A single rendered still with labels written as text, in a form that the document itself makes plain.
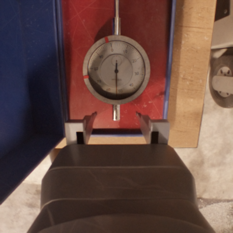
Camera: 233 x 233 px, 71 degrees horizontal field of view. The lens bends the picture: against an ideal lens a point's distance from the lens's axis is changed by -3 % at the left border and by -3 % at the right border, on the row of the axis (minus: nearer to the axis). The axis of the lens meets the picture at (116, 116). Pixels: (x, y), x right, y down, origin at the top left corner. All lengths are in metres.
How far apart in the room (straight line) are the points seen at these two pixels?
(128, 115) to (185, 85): 0.07
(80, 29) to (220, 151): 0.80
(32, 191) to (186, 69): 0.87
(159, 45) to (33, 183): 0.83
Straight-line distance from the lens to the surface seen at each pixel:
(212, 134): 0.82
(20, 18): 0.20
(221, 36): 0.52
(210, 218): 1.10
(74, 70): 0.18
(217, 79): 0.66
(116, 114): 0.16
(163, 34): 0.19
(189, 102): 0.21
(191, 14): 0.21
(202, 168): 0.88
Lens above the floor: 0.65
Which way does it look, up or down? 74 degrees down
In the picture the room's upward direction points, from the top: 177 degrees clockwise
